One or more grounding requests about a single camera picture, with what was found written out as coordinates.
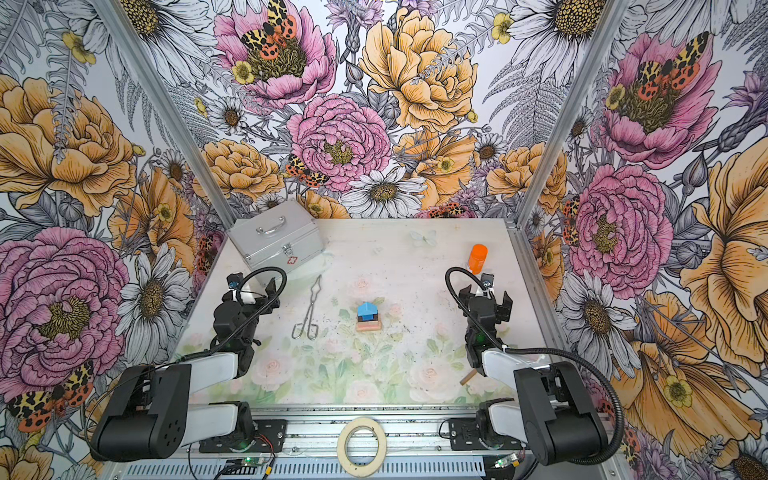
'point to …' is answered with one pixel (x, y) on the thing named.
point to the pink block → (368, 326)
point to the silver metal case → (284, 236)
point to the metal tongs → (312, 328)
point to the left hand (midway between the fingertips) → (260, 288)
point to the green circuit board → (252, 461)
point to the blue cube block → (368, 317)
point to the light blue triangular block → (367, 309)
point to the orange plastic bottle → (476, 258)
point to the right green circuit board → (505, 461)
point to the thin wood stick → (468, 376)
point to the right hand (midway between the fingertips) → (486, 296)
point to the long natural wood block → (369, 330)
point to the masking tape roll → (371, 468)
